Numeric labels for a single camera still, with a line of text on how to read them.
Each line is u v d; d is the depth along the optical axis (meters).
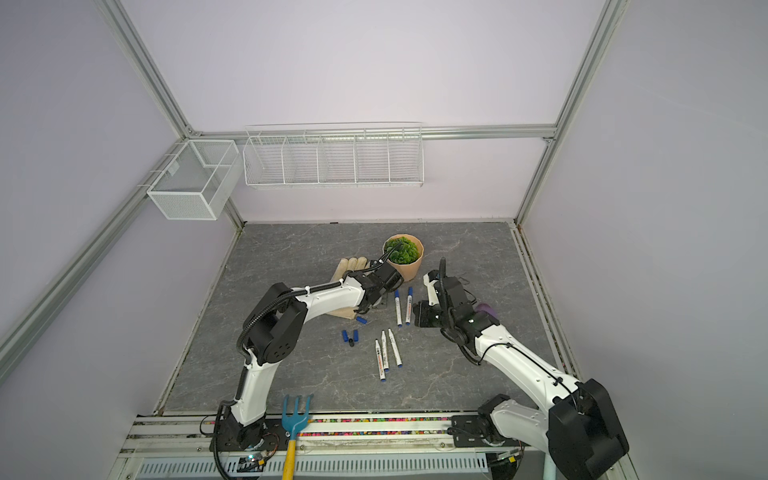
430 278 0.77
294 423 0.75
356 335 0.91
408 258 0.98
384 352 0.87
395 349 0.87
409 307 0.96
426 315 0.74
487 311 0.61
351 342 0.87
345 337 0.91
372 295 0.72
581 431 0.40
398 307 0.96
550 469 0.68
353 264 1.07
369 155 0.97
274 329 0.53
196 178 1.01
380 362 0.85
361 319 0.94
